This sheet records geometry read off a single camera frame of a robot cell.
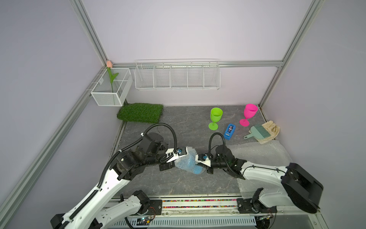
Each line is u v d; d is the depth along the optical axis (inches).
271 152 36.7
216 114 38.0
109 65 35.3
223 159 25.2
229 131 39.9
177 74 38.1
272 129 42.0
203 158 26.3
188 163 26.9
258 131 40.5
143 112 44.1
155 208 28.8
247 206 29.1
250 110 37.9
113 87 35.1
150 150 17.8
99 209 15.9
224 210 29.0
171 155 19.9
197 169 31.5
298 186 16.6
